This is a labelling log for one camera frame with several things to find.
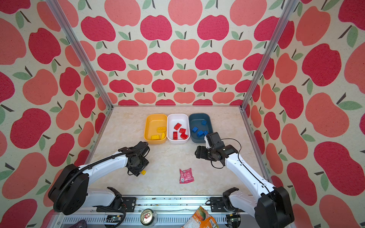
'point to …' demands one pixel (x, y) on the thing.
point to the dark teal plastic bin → (201, 125)
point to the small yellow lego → (143, 172)
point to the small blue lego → (195, 129)
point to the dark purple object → (82, 223)
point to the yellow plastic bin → (155, 129)
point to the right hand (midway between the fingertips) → (203, 153)
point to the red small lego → (182, 130)
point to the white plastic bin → (172, 120)
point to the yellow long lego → (161, 129)
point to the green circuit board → (113, 218)
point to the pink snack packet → (186, 176)
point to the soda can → (148, 217)
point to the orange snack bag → (201, 219)
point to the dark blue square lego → (204, 122)
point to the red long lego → (175, 135)
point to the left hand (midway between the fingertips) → (149, 168)
